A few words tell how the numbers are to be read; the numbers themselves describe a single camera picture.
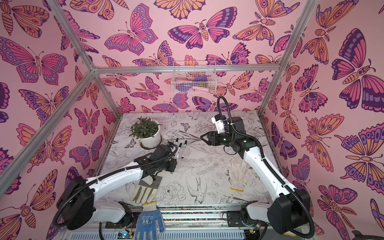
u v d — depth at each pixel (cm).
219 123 69
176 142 103
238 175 88
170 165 75
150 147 98
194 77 96
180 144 103
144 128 88
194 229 72
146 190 83
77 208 41
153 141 95
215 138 66
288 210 39
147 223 73
